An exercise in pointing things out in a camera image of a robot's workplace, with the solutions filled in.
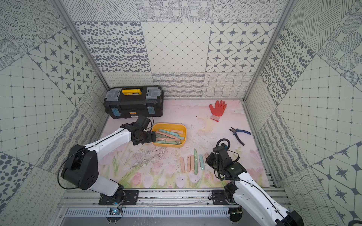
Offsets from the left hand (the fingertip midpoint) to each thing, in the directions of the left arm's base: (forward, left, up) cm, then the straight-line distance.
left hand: (153, 139), depth 88 cm
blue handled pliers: (+13, -56, -7) cm, 58 cm away
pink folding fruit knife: (-13, -19, -8) cm, 24 cm away
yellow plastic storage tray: (+8, -9, -6) cm, 14 cm away
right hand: (-11, -34, -4) cm, 36 cm away
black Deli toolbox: (+25, +20, +9) cm, 33 cm away
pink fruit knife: (-12, -23, -8) cm, 27 cm away
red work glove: (+30, -46, -7) cm, 55 cm away
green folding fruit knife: (-10, -27, -8) cm, 30 cm away
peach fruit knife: (-6, -34, -8) cm, 36 cm away
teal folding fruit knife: (-11, -31, -8) cm, 34 cm away
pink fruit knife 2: (-11, -25, -7) cm, 29 cm away
